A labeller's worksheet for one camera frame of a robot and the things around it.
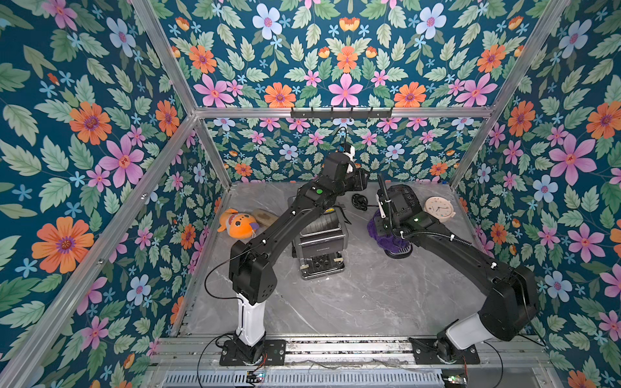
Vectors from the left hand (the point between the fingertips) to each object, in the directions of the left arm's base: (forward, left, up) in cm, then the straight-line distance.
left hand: (369, 171), depth 77 cm
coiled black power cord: (+12, -2, -30) cm, 32 cm away
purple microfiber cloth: (-16, -5, -18) cm, 25 cm away
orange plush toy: (0, +49, -24) cm, 55 cm away
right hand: (-7, -7, -16) cm, 18 cm away
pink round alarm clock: (+7, -37, -32) cm, 49 cm away
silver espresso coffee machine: (-21, +17, -9) cm, 28 cm away
